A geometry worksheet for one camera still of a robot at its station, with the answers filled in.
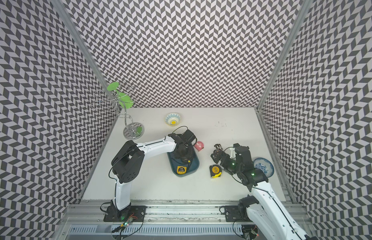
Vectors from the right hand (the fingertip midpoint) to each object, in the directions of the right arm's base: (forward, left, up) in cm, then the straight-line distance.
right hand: (216, 162), depth 78 cm
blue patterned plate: (+3, -29, -9) cm, 30 cm away
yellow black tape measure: (-1, -1, -9) cm, 9 cm away
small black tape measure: (+10, -3, -8) cm, 14 cm away
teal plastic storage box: (+2, +13, -11) cm, 17 cm away
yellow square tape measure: (-1, +19, -9) cm, 21 cm away
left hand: (+8, +16, -10) cm, 20 cm away
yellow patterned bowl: (+39, +28, -10) cm, 49 cm away
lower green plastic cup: (+34, +53, +13) cm, 65 cm away
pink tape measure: (+16, +8, -10) cm, 21 cm away
